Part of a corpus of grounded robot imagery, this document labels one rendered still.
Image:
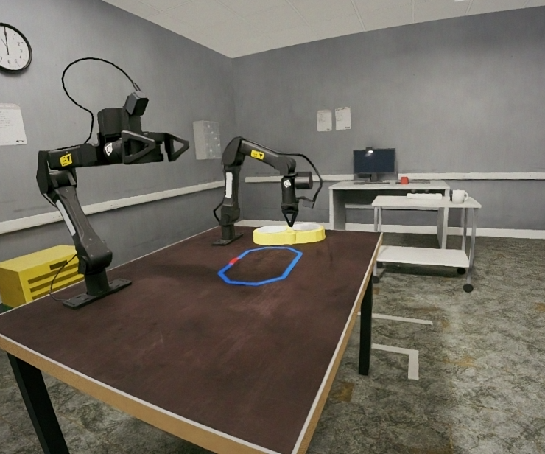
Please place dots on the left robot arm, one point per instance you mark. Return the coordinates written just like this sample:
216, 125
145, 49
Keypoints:
233, 159

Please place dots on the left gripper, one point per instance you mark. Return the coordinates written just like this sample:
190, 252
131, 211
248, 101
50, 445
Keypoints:
290, 200

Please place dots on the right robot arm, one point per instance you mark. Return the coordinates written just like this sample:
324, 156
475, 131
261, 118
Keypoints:
61, 185

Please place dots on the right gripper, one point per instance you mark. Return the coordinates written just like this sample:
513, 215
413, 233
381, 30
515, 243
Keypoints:
131, 151

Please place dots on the blue tape outline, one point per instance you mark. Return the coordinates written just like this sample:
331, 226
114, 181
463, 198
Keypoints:
272, 280

